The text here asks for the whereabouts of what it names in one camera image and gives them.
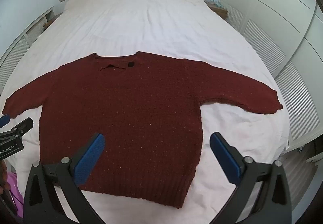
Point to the pink plastic bag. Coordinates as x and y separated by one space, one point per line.
15 188

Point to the bed with white sheet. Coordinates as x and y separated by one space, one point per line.
156 24

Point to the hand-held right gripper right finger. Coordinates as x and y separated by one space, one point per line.
227 158

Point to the person's left hand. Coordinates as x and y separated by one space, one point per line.
2 178

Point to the wooden nightstand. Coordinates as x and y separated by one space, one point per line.
218 10
51 21

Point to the white louvered wardrobe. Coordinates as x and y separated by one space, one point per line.
290 82

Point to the white louvered cabinet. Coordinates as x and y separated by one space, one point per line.
22 42

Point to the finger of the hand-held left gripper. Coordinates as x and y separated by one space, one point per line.
4 121
23 127

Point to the dark red knit sweater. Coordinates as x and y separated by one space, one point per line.
126 118

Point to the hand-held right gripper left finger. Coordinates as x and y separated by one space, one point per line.
89 158

